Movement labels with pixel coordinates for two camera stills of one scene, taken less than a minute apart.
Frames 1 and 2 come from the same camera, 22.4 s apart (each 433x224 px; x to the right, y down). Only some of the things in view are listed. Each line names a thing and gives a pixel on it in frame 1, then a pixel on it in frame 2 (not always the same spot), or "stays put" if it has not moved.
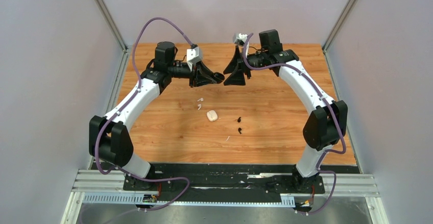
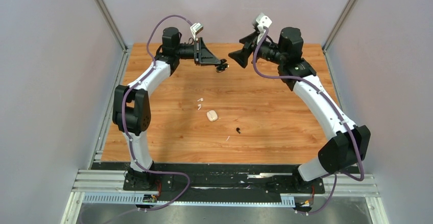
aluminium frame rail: [89, 182] stays put
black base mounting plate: [231, 181] stays put
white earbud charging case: [212, 115] stays put
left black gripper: [200, 75] to [205, 57]
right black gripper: [237, 77] to [241, 56]
